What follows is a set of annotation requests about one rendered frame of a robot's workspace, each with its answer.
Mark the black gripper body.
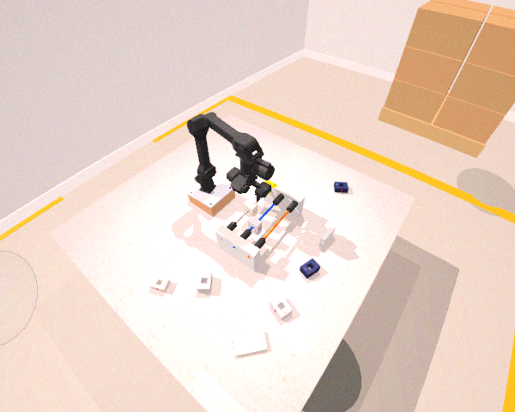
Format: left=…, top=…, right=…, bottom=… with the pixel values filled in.
left=226, top=167, right=271, bottom=198

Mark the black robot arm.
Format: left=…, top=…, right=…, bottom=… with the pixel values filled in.
left=186, top=112, right=275, bottom=194

